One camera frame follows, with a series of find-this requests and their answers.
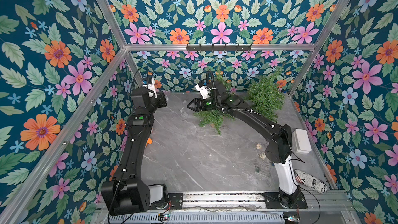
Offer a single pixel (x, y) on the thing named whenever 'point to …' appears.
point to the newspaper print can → (310, 181)
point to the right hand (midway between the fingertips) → (195, 100)
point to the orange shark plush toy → (149, 140)
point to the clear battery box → (264, 171)
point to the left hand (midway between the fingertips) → (164, 91)
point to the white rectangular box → (302, 141)
